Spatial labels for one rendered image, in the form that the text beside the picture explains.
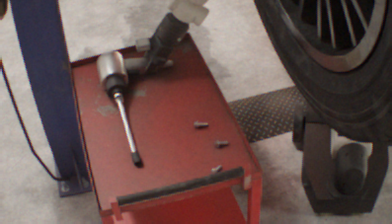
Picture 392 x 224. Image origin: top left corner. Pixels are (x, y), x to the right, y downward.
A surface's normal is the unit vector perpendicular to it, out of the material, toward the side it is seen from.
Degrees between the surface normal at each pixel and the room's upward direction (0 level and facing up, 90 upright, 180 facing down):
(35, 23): 90
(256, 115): 0
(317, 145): 0
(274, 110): 0
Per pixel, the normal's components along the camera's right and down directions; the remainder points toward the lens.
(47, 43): 0.29, 0.61
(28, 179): -0.07, -0.75
